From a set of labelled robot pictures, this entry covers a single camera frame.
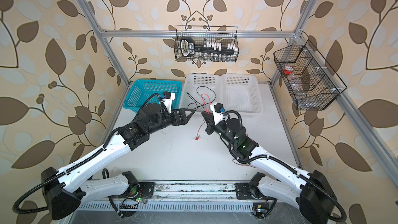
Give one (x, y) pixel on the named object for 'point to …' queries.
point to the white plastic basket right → (241, 93)
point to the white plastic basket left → (199, 90)
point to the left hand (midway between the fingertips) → (189, 110)
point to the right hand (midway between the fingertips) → (203, 114)
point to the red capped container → (288, 70)
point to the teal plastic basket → (138, 93)
